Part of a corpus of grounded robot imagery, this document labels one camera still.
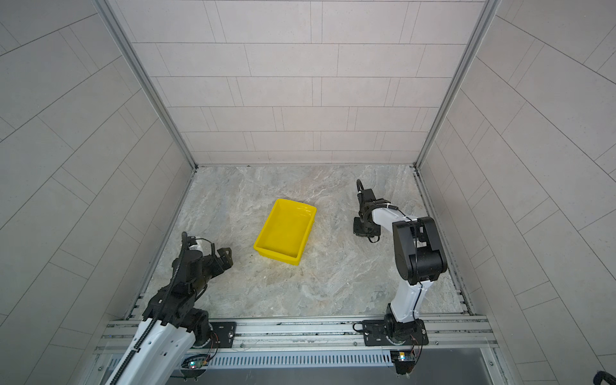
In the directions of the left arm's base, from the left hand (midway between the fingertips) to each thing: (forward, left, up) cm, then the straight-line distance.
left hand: (228, 250), depth 81 cm
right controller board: (-29, -56, -8) cm, 63 cm away
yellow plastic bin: (+11, -18, -6) cm, 22 cm away
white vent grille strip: (-29, -25, -8) cm, 39 cm away
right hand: (+13, -47, -10) cm, 50 cm away
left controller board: (-31, +3, -4) cm, 31 cm away
